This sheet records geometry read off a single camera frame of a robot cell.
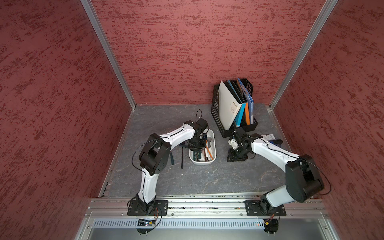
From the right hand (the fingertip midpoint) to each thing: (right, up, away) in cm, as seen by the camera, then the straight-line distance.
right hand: (231, 161), depth 86 cm
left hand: (-18, +5, +3) cm, 19 cm away
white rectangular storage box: (-12, +16, +12) cm, 23 cm away
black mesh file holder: (-7, +30, +21) cm, 37 cm away
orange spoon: (-12, +5, +8) cm, 15 cm away
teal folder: (+7, +22, +9) cm, 25 cm away
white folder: (0, +32, +2) cm, 32 cm away
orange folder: (+11, +29, +4) cm, 31 cm away
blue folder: (+11, +36, -1) cm, 38 cm away
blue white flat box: (+29, +13, +15) cm, 35 cm away
